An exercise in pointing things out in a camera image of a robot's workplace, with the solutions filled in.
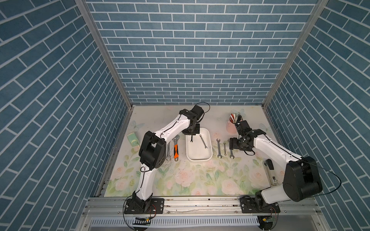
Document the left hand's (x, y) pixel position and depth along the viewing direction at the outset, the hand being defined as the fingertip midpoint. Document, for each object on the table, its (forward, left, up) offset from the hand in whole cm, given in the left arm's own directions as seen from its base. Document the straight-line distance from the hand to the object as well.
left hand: (197, 133), depth 92 cm
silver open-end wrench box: (-5, -6, -9) cm, 12 cm away
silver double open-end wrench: (-10, -15, -9) cm, 20 cm away
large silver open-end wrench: (-12, +18, -10) cm, 24 cm away
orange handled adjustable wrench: (-7, +14, -9) cm, 18 cm away
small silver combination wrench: (-5, -19, -9) cm, 21 cm away
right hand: (-8, -25, -2) cm, 26 cm away
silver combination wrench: (-3, +4, -1) cm, 5 cm away
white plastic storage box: (-6, +1, -12) cm, 14 cm away
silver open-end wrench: (-9, -23, -9) cm, 26 cm away
